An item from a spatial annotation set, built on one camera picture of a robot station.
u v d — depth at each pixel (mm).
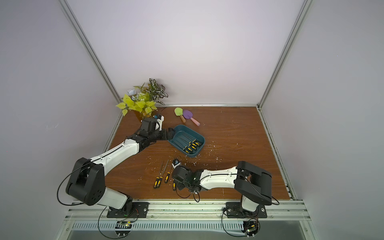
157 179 831
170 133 796
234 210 729
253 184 421
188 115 1137
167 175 839
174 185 796
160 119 801
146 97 977
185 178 616
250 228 702
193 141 975
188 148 948
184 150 933
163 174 850
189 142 975
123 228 724
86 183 432
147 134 682
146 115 1032
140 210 739
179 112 1167
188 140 996
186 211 742
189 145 966
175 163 739
